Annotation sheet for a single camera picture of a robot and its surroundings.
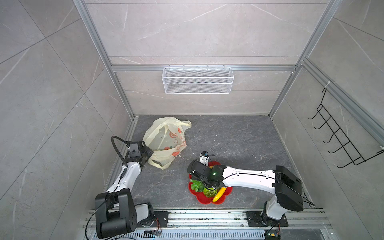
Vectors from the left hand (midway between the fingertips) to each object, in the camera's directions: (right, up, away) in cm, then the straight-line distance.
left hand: (148, 147), depth 89 cm
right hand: (+28, -12, -7) cm, 31 cm away
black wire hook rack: (+93, 0, -31) cm, 98 cm away
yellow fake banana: (+41, -23, -12) cm, 49 cm away
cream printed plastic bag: (+7, +5, +18) cm, 20 cm away
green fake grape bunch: (+30, -18, -15) cm, 38 cm away
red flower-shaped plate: (+41, -10, +1) cm, 42 cm away
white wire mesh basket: (+30, +45, +12) cm, 55 cm away
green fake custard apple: (+36, -22, -13) cm, 44 cm away
